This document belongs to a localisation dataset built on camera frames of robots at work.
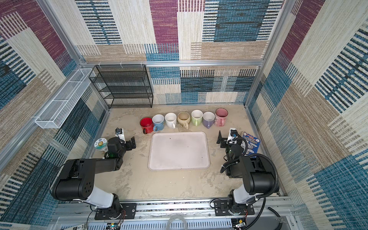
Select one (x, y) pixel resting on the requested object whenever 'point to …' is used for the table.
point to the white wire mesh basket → (57, 111)
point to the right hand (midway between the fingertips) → (229, 133)
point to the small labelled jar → (101, 144)
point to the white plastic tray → (178, 151)
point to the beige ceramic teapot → (183, 119)
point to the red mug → (146, 123)
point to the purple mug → (208, 118)
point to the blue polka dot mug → (158, 122)
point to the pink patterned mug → (221, 115)
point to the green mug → (197, 117)
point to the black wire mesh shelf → (123, 86)
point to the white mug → (170, 119)
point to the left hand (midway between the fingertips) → (126, 137)
